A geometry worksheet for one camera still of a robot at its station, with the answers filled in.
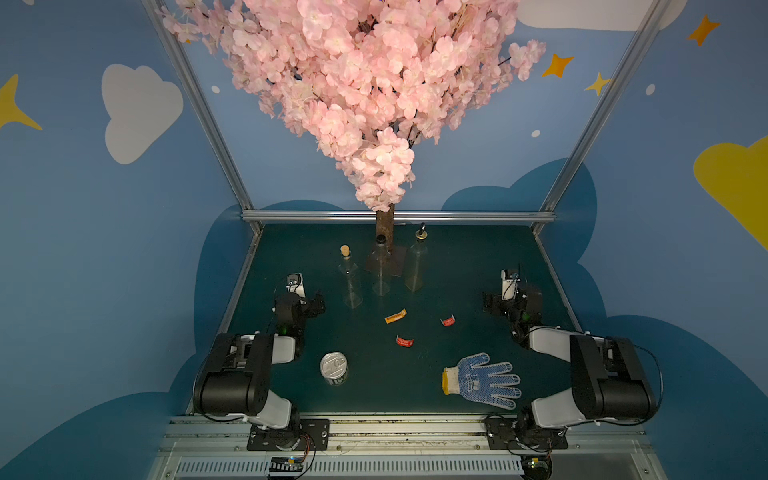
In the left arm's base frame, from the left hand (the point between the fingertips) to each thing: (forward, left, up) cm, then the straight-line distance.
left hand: (305, 288), depth 94 cm
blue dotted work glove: (-26, -53, -6) cm, 60 cm away
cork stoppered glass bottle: (+5, -14, -2) cm, 15 cm away
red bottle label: (-7, -47, -8) cm, 48 cm away
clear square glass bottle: (+7, -35, +6) cm, 37 cm away
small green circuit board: (-45, -2, -10) cm, 46 cm away
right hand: (+2, -64, -1) cm, 64 cm away
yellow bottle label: (-5, -29, -8) cm, 31 cm away
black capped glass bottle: (+4, -24, -3) cm, 24 cm away
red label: (-14, -32, -8) cm, 36 cm away
